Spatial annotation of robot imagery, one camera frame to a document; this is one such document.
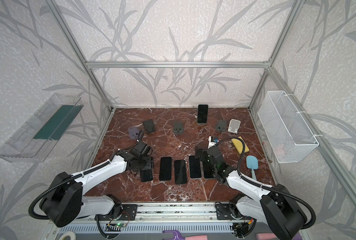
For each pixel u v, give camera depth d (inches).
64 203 16.1
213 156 25.1
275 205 16.1
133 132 40.4
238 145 37.6
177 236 26.7
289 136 24.2
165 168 35.5
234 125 40.4
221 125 42.3
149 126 41.0
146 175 32.4
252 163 35.2
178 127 42.9
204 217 28.8
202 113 40.0
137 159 25.6
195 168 34.8
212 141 29.5
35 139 25.3
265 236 26.1
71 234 26.8
